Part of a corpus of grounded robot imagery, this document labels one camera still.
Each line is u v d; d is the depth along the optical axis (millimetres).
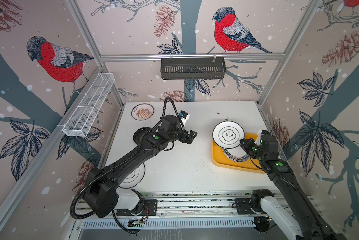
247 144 697
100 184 401
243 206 730
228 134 850
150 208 731
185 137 683
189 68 1070
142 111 1168
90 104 792
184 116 685
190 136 695
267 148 582
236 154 871
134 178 833
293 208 500
